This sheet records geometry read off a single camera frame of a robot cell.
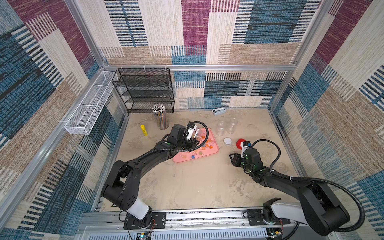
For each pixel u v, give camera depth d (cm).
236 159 80
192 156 94
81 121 93
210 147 99
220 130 102
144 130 102
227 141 102
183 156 95
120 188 47
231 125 102
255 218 73
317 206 42
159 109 97
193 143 77
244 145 81
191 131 78
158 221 73
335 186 43
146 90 111
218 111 117
